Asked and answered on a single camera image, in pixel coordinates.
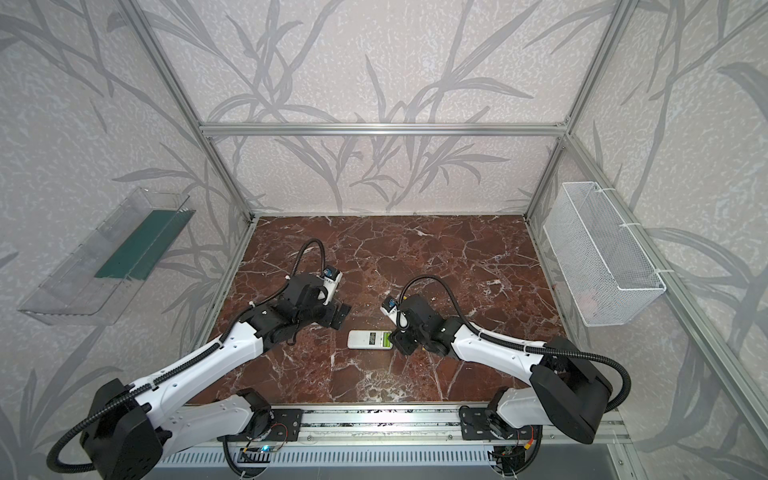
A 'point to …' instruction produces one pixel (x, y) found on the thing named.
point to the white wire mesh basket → (609, 278)
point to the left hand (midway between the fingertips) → (340, 292)
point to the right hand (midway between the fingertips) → (396, 321)
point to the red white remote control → (369, 340)
